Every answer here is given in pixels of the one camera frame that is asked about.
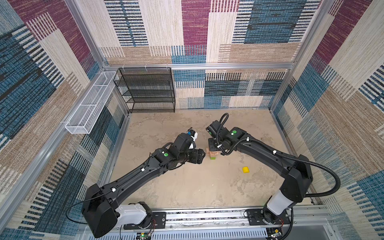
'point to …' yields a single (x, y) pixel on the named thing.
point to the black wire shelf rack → (147, 89)
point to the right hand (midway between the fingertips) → (214, 147)
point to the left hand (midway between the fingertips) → (200, 151)
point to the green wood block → (213, 158)
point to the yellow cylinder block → (245, 169)
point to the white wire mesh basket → (82, 121)
